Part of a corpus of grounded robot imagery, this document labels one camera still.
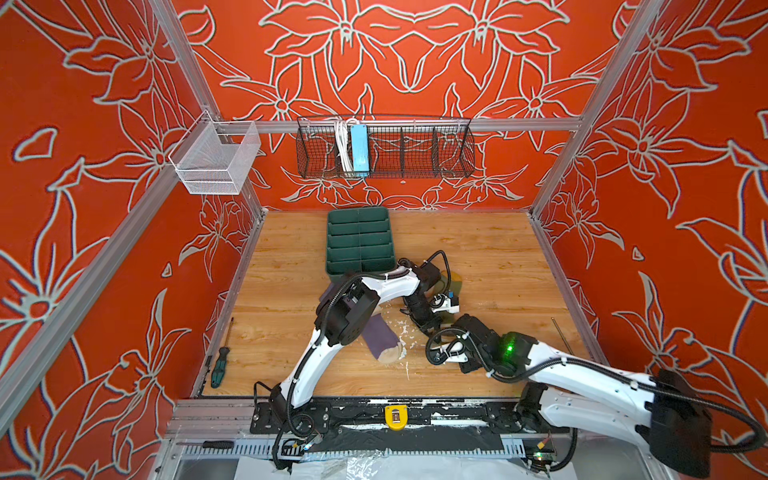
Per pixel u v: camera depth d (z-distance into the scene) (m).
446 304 0.83
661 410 0.40
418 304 0.80
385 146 0.97
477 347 0.60
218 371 0.79
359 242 1.01
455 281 0.98
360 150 0.90
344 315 0.56
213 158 0.93
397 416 0.72
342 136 0.88
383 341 0.85
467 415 0.75
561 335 0.87
